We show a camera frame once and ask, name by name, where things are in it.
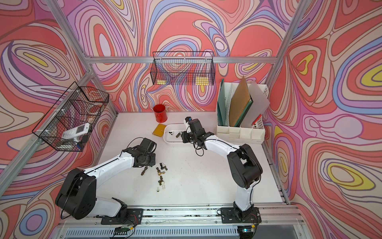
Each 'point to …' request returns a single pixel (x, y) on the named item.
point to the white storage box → (172, 132)
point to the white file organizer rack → (240, 135)
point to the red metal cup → (160, 113)
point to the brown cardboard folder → (238, 102)
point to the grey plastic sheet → (260, 103)
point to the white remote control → (76, 131)
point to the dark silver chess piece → (145, 169)
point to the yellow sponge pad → (159, 130)
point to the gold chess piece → (159, 172)
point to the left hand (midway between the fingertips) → (153, 160)
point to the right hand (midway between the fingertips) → (183, 138)
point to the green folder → (237, 124)
